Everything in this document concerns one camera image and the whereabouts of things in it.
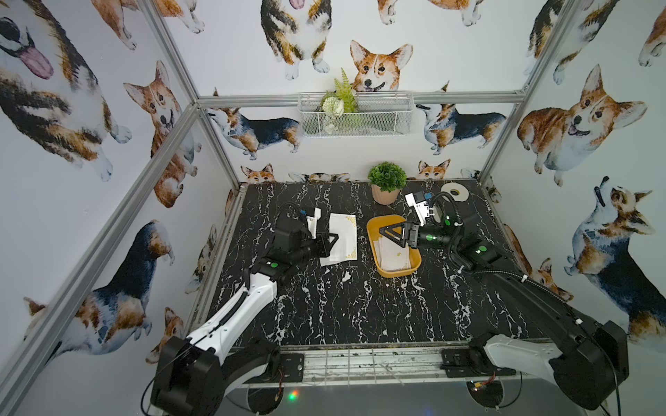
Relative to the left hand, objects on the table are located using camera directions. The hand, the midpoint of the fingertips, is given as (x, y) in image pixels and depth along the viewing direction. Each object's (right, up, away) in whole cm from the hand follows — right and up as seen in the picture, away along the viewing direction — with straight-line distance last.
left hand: (341, 233), depth 78 cm
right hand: (+11, +2, -10) cm, 15 cm away
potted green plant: (+16, +18, +22) cm, 33 cm away
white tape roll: (+52, +14, +39) cm, 66 cm away
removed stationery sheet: (+1, -5, +3) cm, 6 cm away
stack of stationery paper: (+18, -10, +17) cm, 27 cm away
